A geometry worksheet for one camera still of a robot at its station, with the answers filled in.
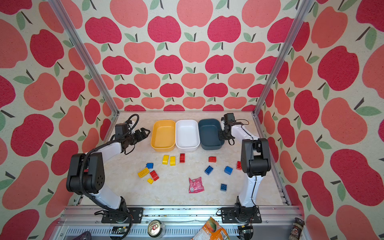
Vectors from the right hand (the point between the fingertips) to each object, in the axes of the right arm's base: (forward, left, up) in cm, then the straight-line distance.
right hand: (226, 136), depth 100 cm
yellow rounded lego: (-20, +38, -3) cm, 43 cm away
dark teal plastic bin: (+10, +11, -7) cm, 17 cm away
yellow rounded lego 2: (-20, +34, -4) cm, 39 cm away
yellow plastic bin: (-2, +44, -3) cm, 44 cm away
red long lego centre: (-17, +28, -4) cm, 33 cm away
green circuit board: (-58, +53, -6) cm, 79 cm away
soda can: (-57, +33, +6) cm, 66 cm away
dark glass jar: (-50, -30, -2) cm, 58 cm away
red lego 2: (-18, -8, -6) cm, 21 cm away
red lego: (-31, +42, -3) cm, 53 cm away
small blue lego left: (-24, +48, -5) cm, 54 cm away
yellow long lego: (-30, +50, -4) cm, 58 cm away
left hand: (-7, +52, +6) cm, 52 cm away
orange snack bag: (-54, +8, -3) cm, 54 cm away
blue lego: (-24, +11, -4) cm, 27 cm away
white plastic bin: (+2, +27, -6) cm, 28 cm away
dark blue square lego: (-33, +2, -4) cm, 34 cm away
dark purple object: (-62, +65, 0) cm, 90 cm away
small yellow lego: (-34, +44, -5) cm, 56 cm away
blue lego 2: (-23, -1, -4) cm, 23 cm away
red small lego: (-17, +9, -4) cm, 19 cm away
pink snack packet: (-34, +18, -3) cm, 39 cm away
